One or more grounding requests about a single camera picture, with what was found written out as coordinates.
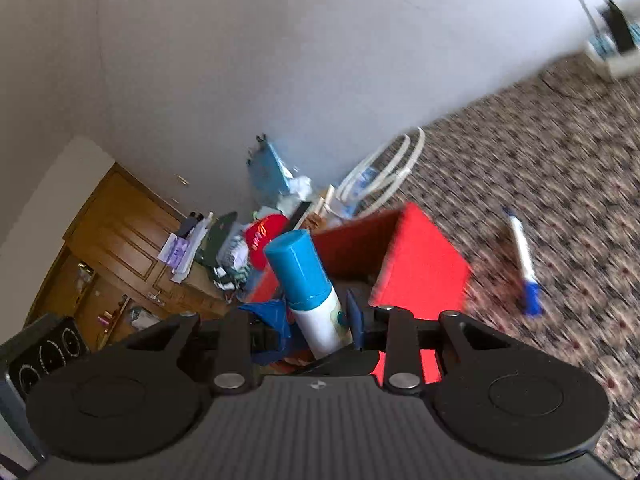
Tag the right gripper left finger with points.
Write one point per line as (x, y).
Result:
(271, 336)

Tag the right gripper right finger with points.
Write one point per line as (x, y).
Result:
(370, 325)

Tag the blue capped white bottle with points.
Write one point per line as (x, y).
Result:
(308, 292)

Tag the red cardboard box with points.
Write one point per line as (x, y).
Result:
(397, 258)

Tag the black smartphone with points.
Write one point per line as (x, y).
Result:
(299, 215)

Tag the blue white marker pen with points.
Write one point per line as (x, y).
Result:
(529, 280)

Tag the wooden cabinet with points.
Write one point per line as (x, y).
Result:
(108, 264)

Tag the black speaker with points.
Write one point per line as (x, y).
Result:
(43, 347)

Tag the white power strip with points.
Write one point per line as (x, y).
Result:
(604, 59)

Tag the black power adapter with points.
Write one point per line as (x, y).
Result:
(619, 28)

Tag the blue notebook by wall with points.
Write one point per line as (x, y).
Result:
(269, 177)

